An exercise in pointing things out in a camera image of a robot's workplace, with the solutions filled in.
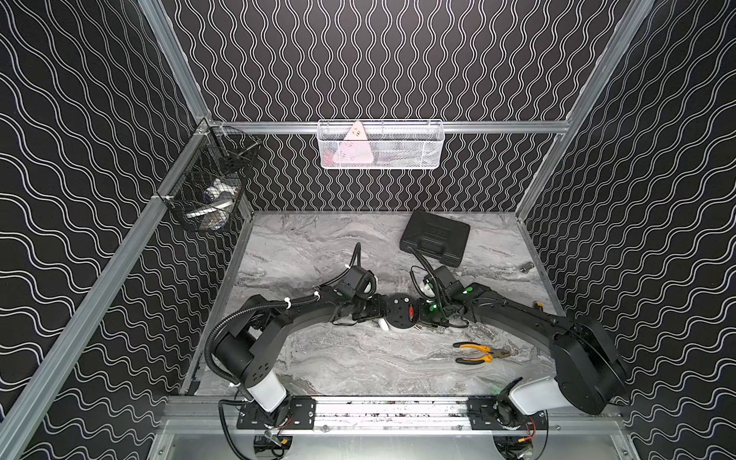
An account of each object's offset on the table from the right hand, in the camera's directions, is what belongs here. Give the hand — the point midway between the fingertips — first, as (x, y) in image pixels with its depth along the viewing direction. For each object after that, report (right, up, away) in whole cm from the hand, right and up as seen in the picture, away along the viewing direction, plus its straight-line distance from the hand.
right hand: (412, 319), depth 85 cm
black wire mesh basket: (-65, +42, +7) cm, 78 cm away
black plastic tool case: (+12, +25, +21) cm, 35 cm away
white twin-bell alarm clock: (-4, +2, +2) cm, 5 cm away
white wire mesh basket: (-8, +68, +46) cm, 82 cm away
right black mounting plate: (+16, -22, -12) cm, 30 cm away
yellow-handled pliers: (+21, -11, -3) cm, 24 cm away
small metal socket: (+44, +15, +16) cm, 49 cm away
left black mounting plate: (-32, -22, -10) cm, 40 cm away
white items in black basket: (-58, +36, 0) cm, 68 cm away
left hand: (-7, +3, +1) cm, 8 cm away
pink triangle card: (-17, +53, +5) cm, 55 cm away
